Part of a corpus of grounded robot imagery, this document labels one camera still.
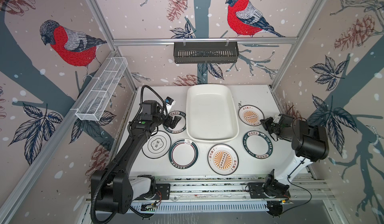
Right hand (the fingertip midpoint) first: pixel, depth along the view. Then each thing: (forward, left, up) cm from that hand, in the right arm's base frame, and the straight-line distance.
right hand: (261, 121), depth 99 cm
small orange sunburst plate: (+5, +6, -1) cm, 8 cm away
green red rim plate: (-24, +51, 0) cm, 56 cm away
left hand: (-9, +56, +21) cm, 61 cm away
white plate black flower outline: (-20, +68, 0) cm, 71 cm away
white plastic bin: (+5, +34, 0) cm, 34 cm away
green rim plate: (-17, +6, 0) cm, 18 cm away
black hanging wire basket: (+38, +38, +29) cm, 61 cm away
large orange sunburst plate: (-26, +28, 0) cm, 38 cm away
